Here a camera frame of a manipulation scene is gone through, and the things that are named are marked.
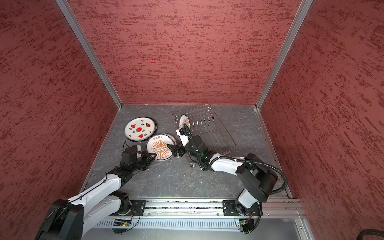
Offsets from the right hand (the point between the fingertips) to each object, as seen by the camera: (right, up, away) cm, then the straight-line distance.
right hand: (173, 143), depth 82 cm
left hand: (-10, -9, +5) cm, 14 cm away
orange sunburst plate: (-12, -2, +10) cm, 16 cm away
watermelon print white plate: (-27, +7, +22) cm, 36 cm away
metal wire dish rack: (+19, +11, +19) cm, 29 cm away
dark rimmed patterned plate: (-27, +7, +22) cm, 35 cm away
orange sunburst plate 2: (-1, +1, +17) cm, 17 cm away
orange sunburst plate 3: (+5, +13, +16) cm, 21 cm away
